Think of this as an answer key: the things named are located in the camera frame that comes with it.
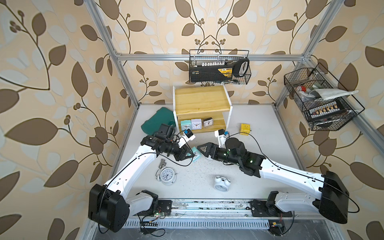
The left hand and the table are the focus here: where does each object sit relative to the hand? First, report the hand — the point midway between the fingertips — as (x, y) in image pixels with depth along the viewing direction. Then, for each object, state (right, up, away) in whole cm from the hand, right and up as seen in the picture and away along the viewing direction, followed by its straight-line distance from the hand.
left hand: (191, 152), depth 75 cm
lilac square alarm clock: (+2, +14, +9) cm, 17 cm away
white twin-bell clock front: (+16, -16, 0) cm, 22 cm away
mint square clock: (+3, 0, 0) cm, 3 cm away
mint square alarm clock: (-3, +14, +8) cm, 16 cm away
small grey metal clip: (-18, -10, +15) cm, 26 cm away
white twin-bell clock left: (-14, -14, +7) cm, 21 cm away
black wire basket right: (+62, +38, +10) cm, 74 cm away
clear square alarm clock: (+9, +15, +10) cm, 21 cm away
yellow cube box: (+35, +11, +24) cm, 44 cm away
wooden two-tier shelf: (+6, +22, -1) cm, 23 cm away
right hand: (+5, +2, -3) cm, 6 cm away
